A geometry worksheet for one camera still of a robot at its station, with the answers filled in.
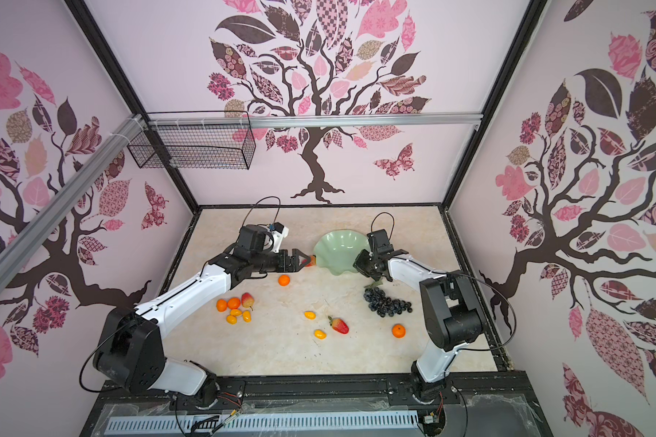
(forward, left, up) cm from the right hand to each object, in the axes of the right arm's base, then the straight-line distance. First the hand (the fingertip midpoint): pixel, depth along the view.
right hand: (356, 262), depth 95 cm
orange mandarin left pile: (-14, +41, -2) cm, 44 cm away
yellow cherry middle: (-16, +41, -4) cm, 44 cm away
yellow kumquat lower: (-24, +13, -5) cm, 27 cm away
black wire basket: (+56, +72, +12) cm, 92 cm away
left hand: (-7, +18, +10) cm, 22 cm away
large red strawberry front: (-21, +7, -4) cm, 23 cm away
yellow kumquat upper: (-18, +16, -5) cm, 24 cm away
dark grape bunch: (-16, -9, -3) cm, 18 cm away
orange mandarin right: (-23, -12, -4) cm, 26 cm away
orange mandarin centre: (-5, +26, -4) cm, 27 cm away
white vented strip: (-46, +23, -5) cm, 52 cm away
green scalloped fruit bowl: (+8, +7, -4) cm, 12 cm away
